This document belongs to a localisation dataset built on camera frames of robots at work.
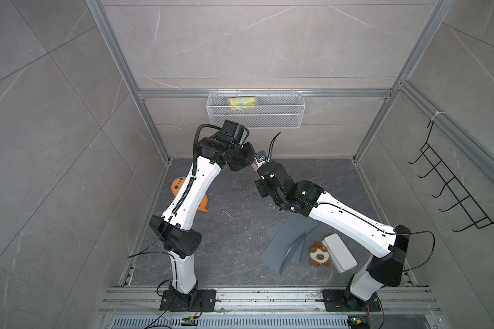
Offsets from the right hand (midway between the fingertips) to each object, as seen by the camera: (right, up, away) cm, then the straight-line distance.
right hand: (266, 173), depth 73 cm
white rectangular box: (+30, -33, +5) cm, 44 cm away
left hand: (-3, +7, 0) cm, 7 cm away
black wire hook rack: (+61, -13, -15) cm, 64 cm away
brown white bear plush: (+22, -33, +8) cm, 40 cm away
